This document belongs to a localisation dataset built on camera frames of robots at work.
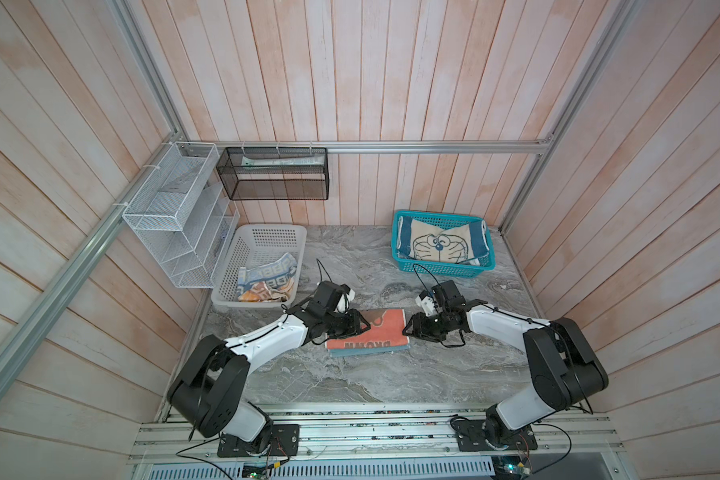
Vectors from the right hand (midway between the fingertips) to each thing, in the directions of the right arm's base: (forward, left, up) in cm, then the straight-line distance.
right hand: (409, 332), depth 91 cm
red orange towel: (-1, +7, 0) cm, 7 cm away
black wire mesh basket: (+49, +47, +24) cm, 72 cm away
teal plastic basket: (+45, -16, +6) cm, 48 cm away
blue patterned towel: (+31, -22, +7) cm, 39 cm away
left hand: (-4, +13, +7) cm, 16 cm away
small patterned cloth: (+16, +48, +2) cm, 50 cm away
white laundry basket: (+33, +56, +3) cm, 65 cm away
